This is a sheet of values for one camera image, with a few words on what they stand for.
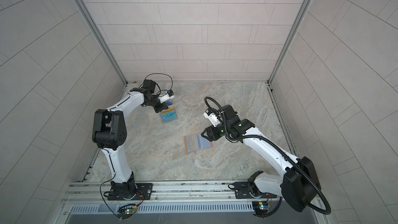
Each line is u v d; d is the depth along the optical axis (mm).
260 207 679
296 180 386
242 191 711
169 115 938
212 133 658
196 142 866
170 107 939
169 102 856
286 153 437
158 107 843
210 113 693
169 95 843
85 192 716
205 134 688
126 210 654
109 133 511
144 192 704
